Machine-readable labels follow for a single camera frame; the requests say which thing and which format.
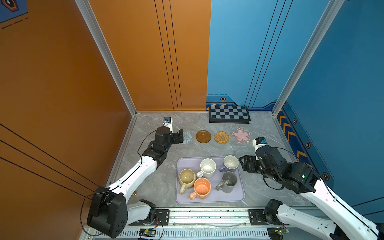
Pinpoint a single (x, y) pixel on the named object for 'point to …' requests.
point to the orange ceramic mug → (202, 188)
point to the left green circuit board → (147, 232)
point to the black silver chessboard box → (231, 114)
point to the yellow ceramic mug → (187, 178)
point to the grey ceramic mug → (228, 183)
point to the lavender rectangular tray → (215, 196)
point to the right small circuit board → (277, 233)
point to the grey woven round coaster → (187, 137)
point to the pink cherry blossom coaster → (241, 136)
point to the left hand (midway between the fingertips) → (174, 127)
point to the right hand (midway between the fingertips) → (242, 160)
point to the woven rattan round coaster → (221, 137)
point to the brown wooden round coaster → (203, 136)
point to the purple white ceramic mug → (230, 163)
